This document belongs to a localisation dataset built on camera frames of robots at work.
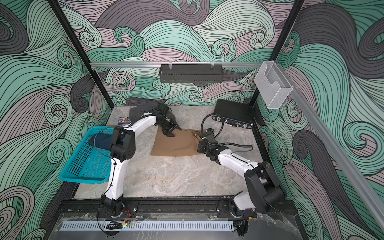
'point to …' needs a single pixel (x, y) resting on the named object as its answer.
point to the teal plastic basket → (87, 164)
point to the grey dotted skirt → (137, 111)
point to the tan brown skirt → (186, 142)
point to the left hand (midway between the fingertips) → (180, 129)
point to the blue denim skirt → (100, 140)
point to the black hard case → (237, 114)
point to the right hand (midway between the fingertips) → (199, 145)
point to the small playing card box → (124, 120)
